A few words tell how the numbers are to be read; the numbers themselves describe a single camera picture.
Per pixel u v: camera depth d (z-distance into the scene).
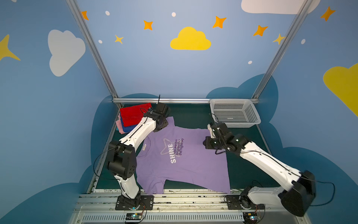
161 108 0.70
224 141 0.58
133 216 0.71
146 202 0.75
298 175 0.42
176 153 0.93
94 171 0.45
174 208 0.74
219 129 0.59
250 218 0.71
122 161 0.47
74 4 0.68
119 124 1.04
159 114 0.66
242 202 0.67
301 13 0.72
